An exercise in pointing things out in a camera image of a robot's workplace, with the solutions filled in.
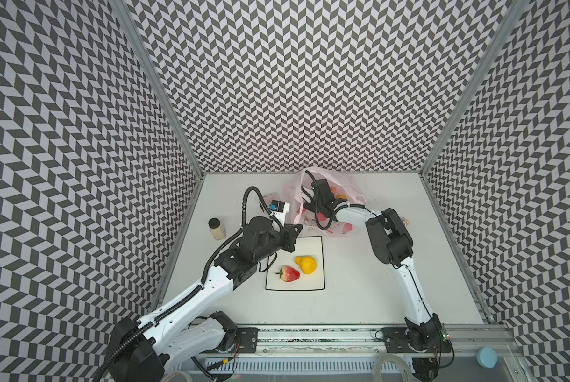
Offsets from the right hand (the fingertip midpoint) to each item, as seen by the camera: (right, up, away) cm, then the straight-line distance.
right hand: (311, 196), depth 107 cm
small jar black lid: (-36, -12, -20) cm, 43 cm away
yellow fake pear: (-3, -24, -23) cm, 33 cm away
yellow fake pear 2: (+9, 0, -24) cm, 26 cm away
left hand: (-5, -10, -33) cm, 35 cm away
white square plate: (-4, -19, -17) cm, 26 cm away
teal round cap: (+50, -48, -37) cm, 78 cm away
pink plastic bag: (+10, +3, -25) cm, 27 cm away
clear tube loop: (+21, -48, -37) cm, 64 cm away
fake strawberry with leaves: (-10, -27, -24) cm, 38 cm away
